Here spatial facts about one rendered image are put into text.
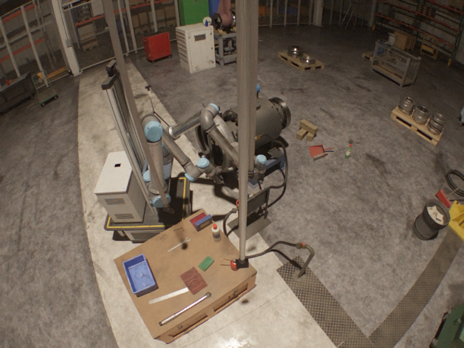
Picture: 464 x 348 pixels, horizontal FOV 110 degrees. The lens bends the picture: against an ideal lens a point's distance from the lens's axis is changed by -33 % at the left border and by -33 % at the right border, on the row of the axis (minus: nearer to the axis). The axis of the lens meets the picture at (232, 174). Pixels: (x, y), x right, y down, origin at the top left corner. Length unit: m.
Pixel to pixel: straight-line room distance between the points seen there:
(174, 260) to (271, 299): 0.99
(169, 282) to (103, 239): 1.29
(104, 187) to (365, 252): 2.79
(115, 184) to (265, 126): 1.73
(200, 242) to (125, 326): 1.18
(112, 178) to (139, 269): 0.87
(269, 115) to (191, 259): 1.82
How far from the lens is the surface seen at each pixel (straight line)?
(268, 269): 2.51
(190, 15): 9.53
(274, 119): 2.91
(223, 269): 2.00
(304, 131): 3.94
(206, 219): 2.10
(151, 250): 2.19
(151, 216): 2.58
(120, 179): 2.29
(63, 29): 9.25
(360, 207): 3.23
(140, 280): 2.10
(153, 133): 1.51
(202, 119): 1.97
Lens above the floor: 2.33
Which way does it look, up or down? 46 degrees down
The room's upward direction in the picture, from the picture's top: 2 degrees counter-clockwise
